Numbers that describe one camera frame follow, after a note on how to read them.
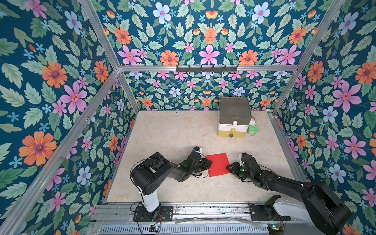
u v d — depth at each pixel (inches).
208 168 32.5
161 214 28.9
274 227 28.3
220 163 37.3
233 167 31.5
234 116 34.6
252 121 42.9
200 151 34.6
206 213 29.5
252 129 40.6
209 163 35.1
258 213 28.9
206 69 37.1
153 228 28.3
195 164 29.3
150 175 19.1
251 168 26.8
